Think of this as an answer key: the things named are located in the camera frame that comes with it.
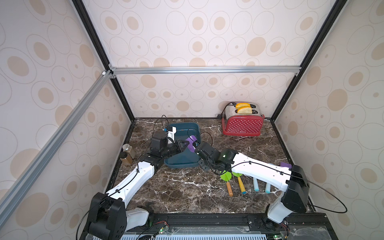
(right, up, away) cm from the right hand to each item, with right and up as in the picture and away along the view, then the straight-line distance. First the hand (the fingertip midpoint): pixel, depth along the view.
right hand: (201, 162), depth 79 cm
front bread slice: (+29, +30, +18) cm, 46 cm away
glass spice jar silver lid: (-44, +6, +11) cm, 46 cm away
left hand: (-5, +10, -2) cm, 12 cm away
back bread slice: (+28, +34, +21) cm, 49 cm away
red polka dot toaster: (+29, +21, +21) cm, 41 cm away
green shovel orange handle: (+16, -11, +11) cm, 22 cm away
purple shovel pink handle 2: (+54, -5, +15) cm, 56 cm away
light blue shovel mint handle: (+31, -14, +5) cm, 34 cm away
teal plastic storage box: (-9, -1, +15) cm, 18 cm away
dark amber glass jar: (-45, 0, +10) cm, 46 cm away
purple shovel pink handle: (-5, +12, +1) cm, 13 cm away
